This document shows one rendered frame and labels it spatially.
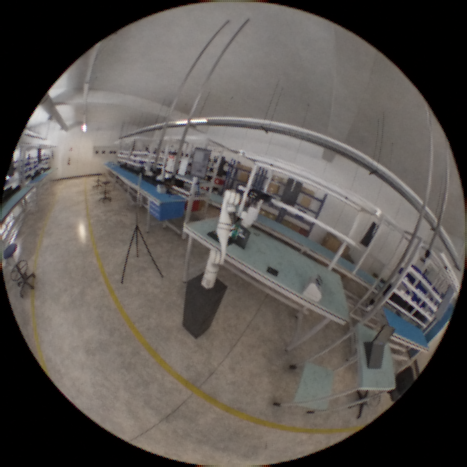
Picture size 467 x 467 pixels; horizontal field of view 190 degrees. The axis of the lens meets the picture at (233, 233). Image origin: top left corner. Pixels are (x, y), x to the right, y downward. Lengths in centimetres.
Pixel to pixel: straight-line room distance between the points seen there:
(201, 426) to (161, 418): 36
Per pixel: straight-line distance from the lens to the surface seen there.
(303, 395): 180
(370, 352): 127
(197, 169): 245
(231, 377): 178
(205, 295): 108
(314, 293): 128
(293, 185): 301
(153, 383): 171
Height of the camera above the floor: 169
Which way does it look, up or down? 24 degrees down
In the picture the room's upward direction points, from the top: 19 degrees clockwise
